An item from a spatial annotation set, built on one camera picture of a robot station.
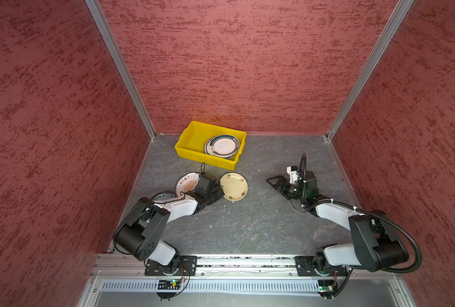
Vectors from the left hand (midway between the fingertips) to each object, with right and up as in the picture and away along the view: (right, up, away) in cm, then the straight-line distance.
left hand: (224, 194), depth 92 cm
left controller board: (-20, -30, -21) cm, 42 cm away
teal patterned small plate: (-30, -1, +2) cm, 31 cm away
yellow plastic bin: (-22, +28, +24) cm, 43 cm away
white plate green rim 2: (-11, +23, +17) cm, 31 cm away
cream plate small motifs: (+5, +3, +4) cm, 7 cm away
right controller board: (+40, -31, -22) cm, 55 cm away
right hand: (+22, +4, -4) cm, 22 cm away
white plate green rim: (-1, +25, +19) cm, 32 cm away
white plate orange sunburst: (-20, +4, +6) cm, 21 cm away
